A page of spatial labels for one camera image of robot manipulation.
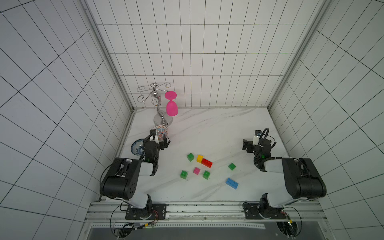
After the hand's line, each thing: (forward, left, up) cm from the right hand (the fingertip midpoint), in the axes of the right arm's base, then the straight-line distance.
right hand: (253, 137), depth 95 cm
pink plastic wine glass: (+12, +54, +13) cm, 57 cm away
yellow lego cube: (-16, +34, -1) cm, 38 cm away
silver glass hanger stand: (+14, +64, +24) cm, 70 cm away
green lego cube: (-19, +15, -4) cm, 24 cm away
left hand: (-5, +63, +3) cm, 63 cm away
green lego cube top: (-15, +40, -1) cm, 43 cm away
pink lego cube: (-23, +36, -3) cm, 43 cm away
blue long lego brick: (-28, +16, -4) cm, 33 cm away
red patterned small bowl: (+4, +63, -3) cm, 63 cm away
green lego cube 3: (-25, +30, -2) cm, 39 cm away
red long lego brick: (-17, +30, -5) cm, 35 cm away
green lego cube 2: (-26, +43, -2) cm, 50 cm away
